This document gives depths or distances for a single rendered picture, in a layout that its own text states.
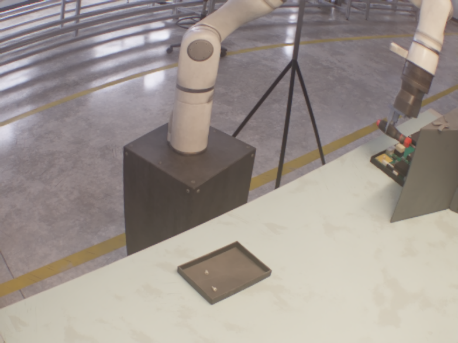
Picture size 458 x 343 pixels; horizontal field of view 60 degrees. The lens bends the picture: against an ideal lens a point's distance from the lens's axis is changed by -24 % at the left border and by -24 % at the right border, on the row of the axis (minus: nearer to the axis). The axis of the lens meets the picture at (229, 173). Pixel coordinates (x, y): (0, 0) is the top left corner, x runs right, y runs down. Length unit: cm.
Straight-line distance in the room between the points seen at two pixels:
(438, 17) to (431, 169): 33
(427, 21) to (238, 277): 63
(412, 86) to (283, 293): 49
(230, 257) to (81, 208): 171
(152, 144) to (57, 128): 189
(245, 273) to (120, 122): 244
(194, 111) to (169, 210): 24
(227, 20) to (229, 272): 62
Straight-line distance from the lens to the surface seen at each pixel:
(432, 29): 96
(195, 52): 109
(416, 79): 95
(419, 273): 82
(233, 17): 113
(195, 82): 113
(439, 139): 85
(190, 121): 117
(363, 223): 88
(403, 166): 104
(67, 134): 302
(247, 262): 74
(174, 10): 541
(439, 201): 98
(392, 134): 100
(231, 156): 124
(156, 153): 123
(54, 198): 249
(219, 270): 72
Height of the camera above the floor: 152
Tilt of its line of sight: 34 degrees down
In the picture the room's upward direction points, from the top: 8 degrees clockwise
